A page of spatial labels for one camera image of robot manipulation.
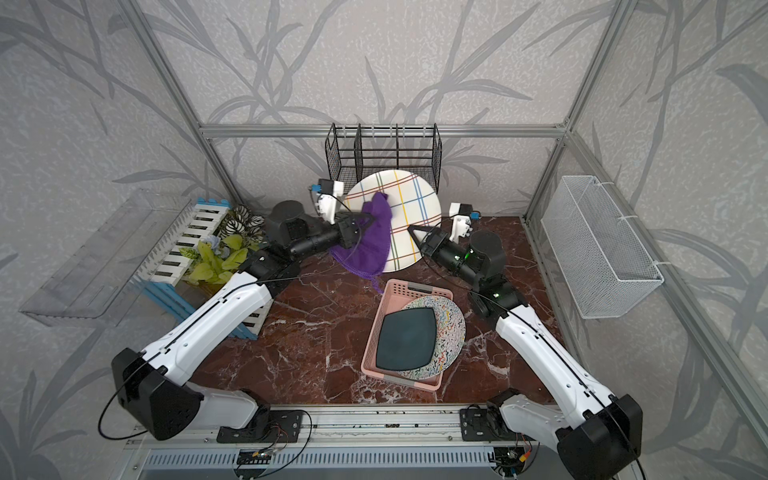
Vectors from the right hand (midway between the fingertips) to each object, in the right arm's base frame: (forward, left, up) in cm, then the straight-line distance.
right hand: (407, 228), depth 65 cm
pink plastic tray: (+4, +4, -37) cm, 38 cm away
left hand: (+3, +8, +1) cm, 8 cm away
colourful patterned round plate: (-11, -12, -30) cm, 34 cm away
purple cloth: (-5, +9, -3) cm, 11 cm away
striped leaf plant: (+13, +46, -11) cm, 49 cm away
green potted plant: (+3, +51, -15) cm, 53 cm away
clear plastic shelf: (-10, +69, -7) cm, 70 cm away
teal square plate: (-11, 0, -37) cm, 38 cm away
